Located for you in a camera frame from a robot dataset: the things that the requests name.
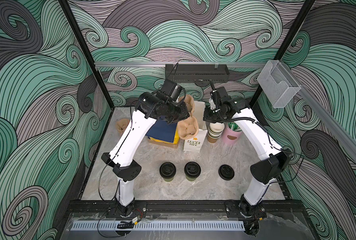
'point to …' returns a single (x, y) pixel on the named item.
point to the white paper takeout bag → (198, 144)
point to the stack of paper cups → (215, 131)
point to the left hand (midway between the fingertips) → (190, 115)
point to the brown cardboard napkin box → (163, 144)
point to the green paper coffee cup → (191, 179)
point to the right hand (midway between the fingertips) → (205, 118)
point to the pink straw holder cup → (230, 137)
